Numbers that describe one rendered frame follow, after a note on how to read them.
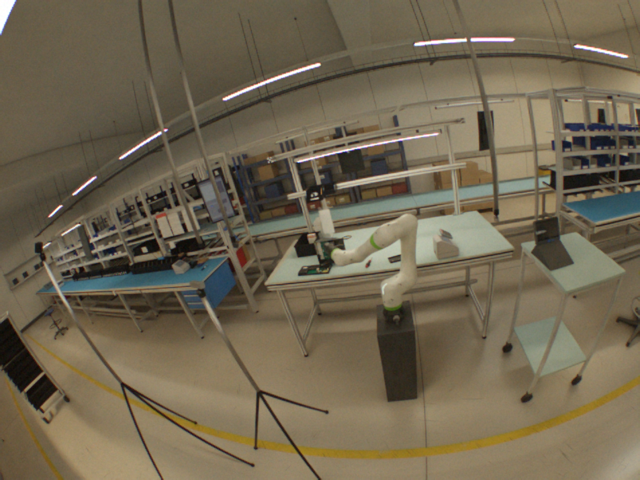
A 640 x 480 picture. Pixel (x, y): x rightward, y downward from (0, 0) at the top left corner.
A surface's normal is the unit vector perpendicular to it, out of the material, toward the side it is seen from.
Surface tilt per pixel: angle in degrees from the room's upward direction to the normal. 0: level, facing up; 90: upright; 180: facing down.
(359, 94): 90
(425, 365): 0
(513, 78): 90
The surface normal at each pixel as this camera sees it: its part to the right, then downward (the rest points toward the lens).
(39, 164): 0.95, -0.15
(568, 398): -0.25, -0.90
